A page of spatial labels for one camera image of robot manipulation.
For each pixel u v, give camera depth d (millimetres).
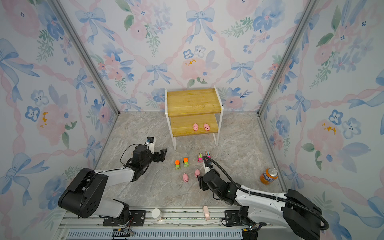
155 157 819
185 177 858
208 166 718
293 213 419
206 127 879
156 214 694
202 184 732
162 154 840
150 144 799
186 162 916
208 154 944
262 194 497
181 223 732
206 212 732
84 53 843
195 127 879
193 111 763
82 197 436
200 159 925
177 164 902
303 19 723
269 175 777
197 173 878
